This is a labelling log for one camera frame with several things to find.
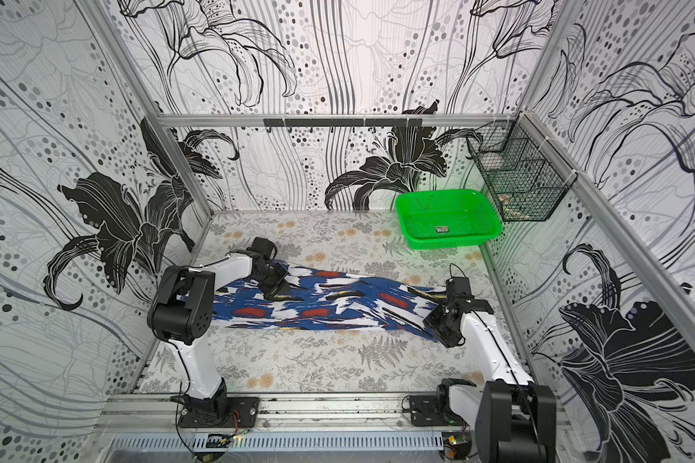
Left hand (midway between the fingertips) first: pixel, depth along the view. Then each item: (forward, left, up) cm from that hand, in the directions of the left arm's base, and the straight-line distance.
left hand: (294, 287), depth 97 cm
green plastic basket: (+34, -59, 0) cm, 68 cm away
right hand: (-13, -45, +4) cm, 47 cm away
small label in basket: (+26, -55, +3) cm, 61 cm away
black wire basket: (+26, -72, +32) cm, 83 cm away
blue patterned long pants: (-5, -11, +2) cm, 12 cm away
